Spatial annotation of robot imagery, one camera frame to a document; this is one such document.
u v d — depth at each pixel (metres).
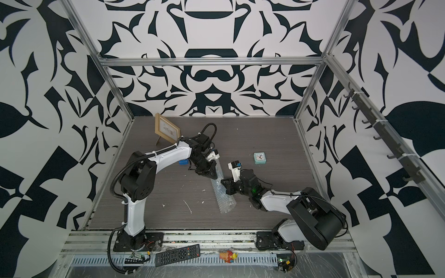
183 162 0.67
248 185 0.69
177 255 0.70
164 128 0.99
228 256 0.69
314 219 0.43
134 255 0.69
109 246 0.70
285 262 0.71
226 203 0.79
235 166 0.78
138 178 0.52
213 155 0.87
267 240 0.75
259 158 0.99
